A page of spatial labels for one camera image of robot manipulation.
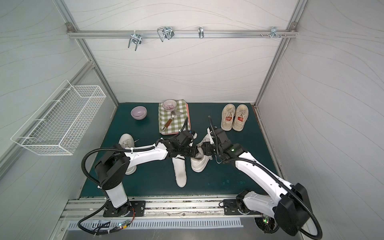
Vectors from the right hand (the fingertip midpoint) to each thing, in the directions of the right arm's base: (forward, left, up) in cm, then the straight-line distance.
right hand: (207, 144), depth 81 cm
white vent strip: (-35, +15, -15) cm, 41 cm away
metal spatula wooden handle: (+33, +25, -13) cm, 44 cm away
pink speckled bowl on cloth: (+41, +30, -12) cm, 52 cm away
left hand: (-1, +4, -7) cm, 8 cm away
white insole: (-7, +16, -13) cm, 22 cm away
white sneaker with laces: (+4, +49, -6) cm, 50 cm away
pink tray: (+34, +14, -14) cm, 39 cm away
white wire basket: (-4, +70, +18) cm, 72 cm away
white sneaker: (-9, +4, -4) cm, 11 cm away
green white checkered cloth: (+25, +22, -13) cm, 36 cm away
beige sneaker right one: (+30, -25, -7) cm, 39 cm away
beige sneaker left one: (+27, -15, -7) cm, 31 cm away
